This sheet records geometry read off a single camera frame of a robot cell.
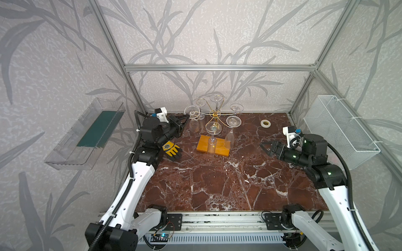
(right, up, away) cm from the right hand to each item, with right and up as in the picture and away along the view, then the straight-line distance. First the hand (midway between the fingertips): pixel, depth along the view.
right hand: (264, 145), depth 68 cm
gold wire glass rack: (-17, -6, +31) cm, 36 cm away
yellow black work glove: (-48, -7, +29) cm, 56 cm away
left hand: (-32, +13, -2) cm, 34 cm away
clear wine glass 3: (-29, +21, +11) cm, 37 cm away
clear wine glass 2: (-14, +11, +5) cm, 18 cm away
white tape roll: (+17, +10, +47) cm, 51 cm away
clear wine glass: (-23, +8, +1) cm, 24 cm away
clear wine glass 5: (-10, +18, +11) cm, 23 cm away
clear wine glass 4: (-20, +23, +13) cm, 33 cm away
